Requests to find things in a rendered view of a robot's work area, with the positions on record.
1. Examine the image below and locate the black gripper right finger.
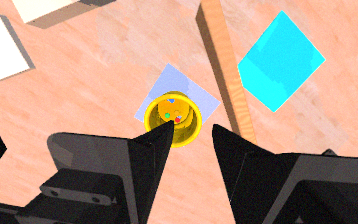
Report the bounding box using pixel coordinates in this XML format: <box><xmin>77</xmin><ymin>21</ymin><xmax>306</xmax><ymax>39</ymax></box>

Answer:
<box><xmin>212</xmin><ymin>124</ymin><xmax>358</xmax><ymax>224</ymax></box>

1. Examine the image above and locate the yellow cup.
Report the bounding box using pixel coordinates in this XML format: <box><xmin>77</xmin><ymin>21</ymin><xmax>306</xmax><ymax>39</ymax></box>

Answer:
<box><xmin>144</xmin><ymin>91</ymin><xmax>202</xmax><ymax>148</ymax></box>

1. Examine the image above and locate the white box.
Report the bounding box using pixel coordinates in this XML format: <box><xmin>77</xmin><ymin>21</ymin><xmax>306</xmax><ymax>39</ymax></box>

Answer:
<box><xmin>0</xmin><ymin>15</ymin><xmax>36</xmax><ymax>82</ymax></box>

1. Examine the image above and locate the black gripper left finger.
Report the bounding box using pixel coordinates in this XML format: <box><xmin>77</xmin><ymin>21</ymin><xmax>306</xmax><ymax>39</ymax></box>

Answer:
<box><xmin>47</xmin><ymin>120</ymin><xmax>175</xmax><ymax>224</ymax></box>

